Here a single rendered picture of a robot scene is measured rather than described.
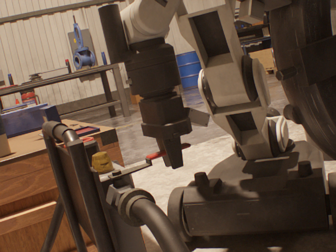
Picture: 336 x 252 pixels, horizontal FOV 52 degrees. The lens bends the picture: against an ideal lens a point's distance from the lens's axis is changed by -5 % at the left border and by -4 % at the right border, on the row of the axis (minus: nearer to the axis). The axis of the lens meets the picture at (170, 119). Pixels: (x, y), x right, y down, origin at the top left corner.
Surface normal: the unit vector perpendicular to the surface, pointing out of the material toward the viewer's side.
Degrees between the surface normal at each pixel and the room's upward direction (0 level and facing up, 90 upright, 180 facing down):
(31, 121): 90
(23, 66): 90
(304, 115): 111
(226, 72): 116
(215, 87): 107
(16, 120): 90
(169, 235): 43
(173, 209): 55
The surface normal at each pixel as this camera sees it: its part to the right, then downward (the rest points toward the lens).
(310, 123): -0.70, 0.66
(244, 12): -0.89, -0.13
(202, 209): -0.37, 0.22
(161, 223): -0.15, -0.68
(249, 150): -0.15, 0.77
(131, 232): 0.67, -0.04
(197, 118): 0.44, 0.03
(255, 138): -0.43, -0.41
